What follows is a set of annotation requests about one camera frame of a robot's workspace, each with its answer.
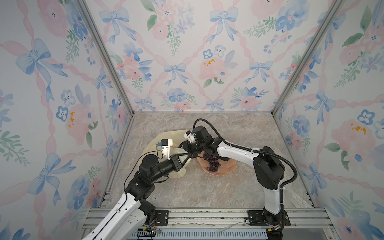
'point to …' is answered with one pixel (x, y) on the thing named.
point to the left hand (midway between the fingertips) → (191, 155)
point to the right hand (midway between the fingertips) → (176, 152)
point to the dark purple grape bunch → (214, 162)
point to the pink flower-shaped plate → (226, 167)
